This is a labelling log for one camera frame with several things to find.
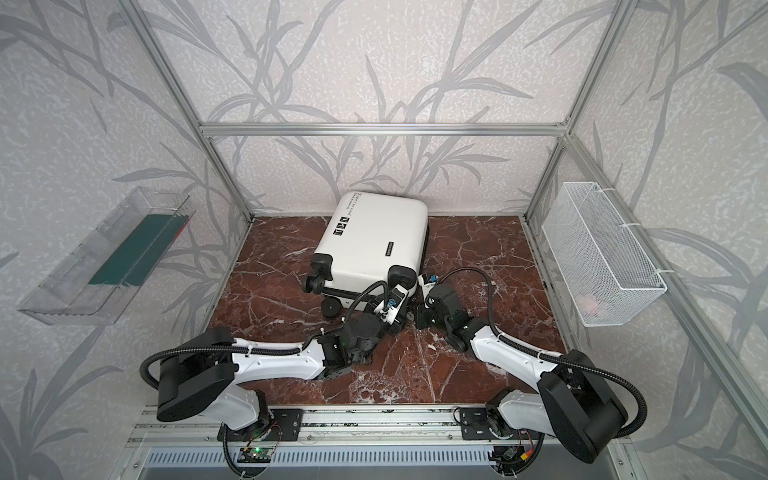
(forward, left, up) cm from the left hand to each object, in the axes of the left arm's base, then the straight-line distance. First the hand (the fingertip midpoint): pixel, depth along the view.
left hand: (406, 288), depth 78 cm
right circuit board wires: (-35, -27, -23) cm, 50 cm away
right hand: (+3, -3, -10) cm, 10 cm away
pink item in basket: (-5, -44, +3) cm, 45 cm away
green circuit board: (-35, +36, -20) cm, 54 cm away
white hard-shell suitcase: (+12, +10, +1) cm, 16 cm away
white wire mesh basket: (-5, -41, +17) cm, 45 cm away
